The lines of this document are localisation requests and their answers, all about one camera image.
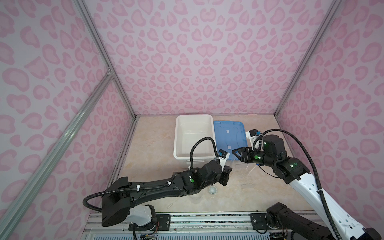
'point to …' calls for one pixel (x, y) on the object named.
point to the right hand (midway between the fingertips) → (236, 151)
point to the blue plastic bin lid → (230, 135)
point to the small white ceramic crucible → (212, 190)
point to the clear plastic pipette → (169, 206)
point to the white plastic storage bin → (188, 130)
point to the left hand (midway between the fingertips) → (233, 168)
